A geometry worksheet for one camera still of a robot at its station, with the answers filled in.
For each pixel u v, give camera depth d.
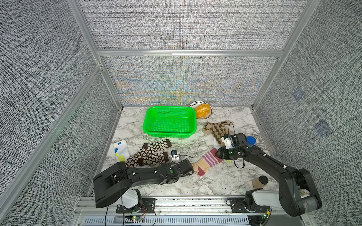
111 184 0.43
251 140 0.92
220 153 0.79
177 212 0.73
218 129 1.03
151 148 0.95
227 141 0.82
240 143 0.69
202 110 1.08
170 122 1.10
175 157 0.76
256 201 0.62
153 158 0.90
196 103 1.20
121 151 0.93
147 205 0.73
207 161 0.88
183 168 0.64
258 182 0.75
